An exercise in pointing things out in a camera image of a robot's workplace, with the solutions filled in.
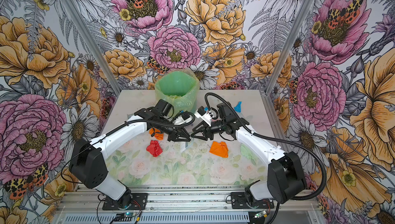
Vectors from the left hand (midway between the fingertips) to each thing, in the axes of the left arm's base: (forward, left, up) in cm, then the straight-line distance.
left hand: (186, 141), depth 75 cm
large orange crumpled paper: (+4, -18, -17) cm, 25 cm away
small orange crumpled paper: (+13, +19, -17) cm, 28 cm away
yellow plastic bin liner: (+42, +6, -4) cm, 43 cm away
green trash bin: (+42, +6, -4) cm, 43 cm away
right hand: (+1, -4, +3) cm, 5 cm away
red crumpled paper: (+3, +19, -14) cm, 24 cm away
